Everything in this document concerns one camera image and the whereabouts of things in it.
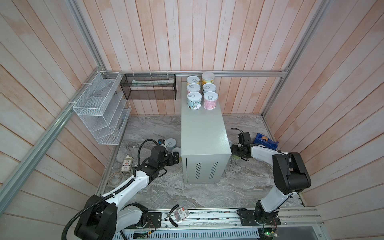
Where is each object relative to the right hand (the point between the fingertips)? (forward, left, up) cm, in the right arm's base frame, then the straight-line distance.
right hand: (236, 150), depth 99 cm
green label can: (-7, +2, +2) cm, 7 cm away
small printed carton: (-13, +71, +1) cm, 72 cm away
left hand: (-11, +41, +9) cm, 44 cm away
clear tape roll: (-21, +75, +1) cm, 78 cm away
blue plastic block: (+6, -16, +5) cm, 18 cm away
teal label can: (0, +44, +6) cm, 44 cm away
